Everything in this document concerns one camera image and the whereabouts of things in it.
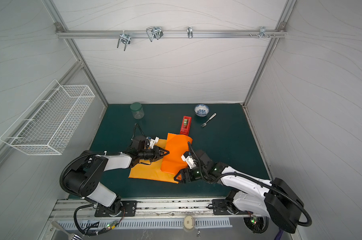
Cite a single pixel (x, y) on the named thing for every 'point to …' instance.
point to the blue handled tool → (279, 234)
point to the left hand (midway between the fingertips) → (170, 152)
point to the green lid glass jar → (137, 110)
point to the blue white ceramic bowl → (201, 110)
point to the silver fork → (204, 124)
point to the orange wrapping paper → (165, 168)
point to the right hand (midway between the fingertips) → (181, 173)
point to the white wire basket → (48, 124)
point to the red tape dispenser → (185, 127)
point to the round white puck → (189, 222)
